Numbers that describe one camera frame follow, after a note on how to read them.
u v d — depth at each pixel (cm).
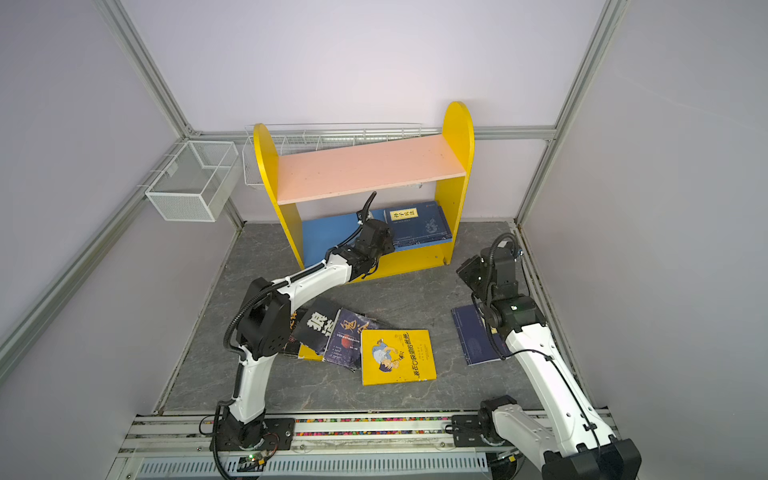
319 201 73
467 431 74
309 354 82
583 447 38
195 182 95
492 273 54
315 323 85
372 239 73
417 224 97
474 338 90
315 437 75
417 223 97
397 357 83
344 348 81
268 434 74
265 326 53
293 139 94
